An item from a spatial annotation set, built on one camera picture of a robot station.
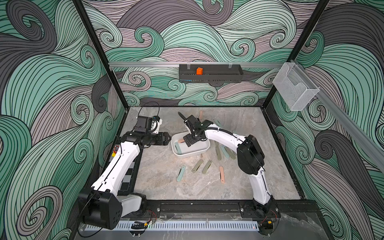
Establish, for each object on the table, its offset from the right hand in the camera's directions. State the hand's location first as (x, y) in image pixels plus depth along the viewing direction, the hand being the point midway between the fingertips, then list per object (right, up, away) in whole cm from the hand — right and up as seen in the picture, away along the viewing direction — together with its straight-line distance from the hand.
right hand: (195, 137), depth 94 cm
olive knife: (+2, -16, -4) cm, 17 cm away
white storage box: (-10, -7, +2) cm, 13 cm away
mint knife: (-9, -21, -9) cm, 25 cm away
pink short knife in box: (-9, -2, +3) cm, 10 cm away
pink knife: (+16, -20, -8) cm, 27 cm away
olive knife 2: (+7, -17, -6) cm, 20 cm away
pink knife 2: (+6, +17, +24) cm, 30 cm away
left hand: (-17, +2, -14) cm, 22 cm away
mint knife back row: (+19, +8, +15) cm, 25 cm away
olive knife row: (+16, -10, +1) cm, 18 cm away
